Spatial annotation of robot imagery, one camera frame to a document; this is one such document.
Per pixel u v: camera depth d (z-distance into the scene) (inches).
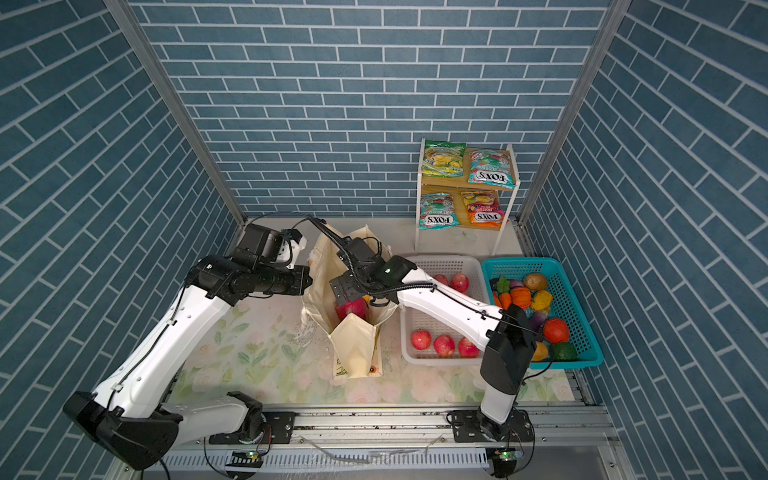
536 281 37.8
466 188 43.4
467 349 32.5
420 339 32.6
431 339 33.4
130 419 15.1
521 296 36.9
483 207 39.0
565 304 35.5
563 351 31.5
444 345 32.5
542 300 36.9
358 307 33.3
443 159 34.4
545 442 28.4
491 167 33.3
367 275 22.7
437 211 38.9
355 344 29.7
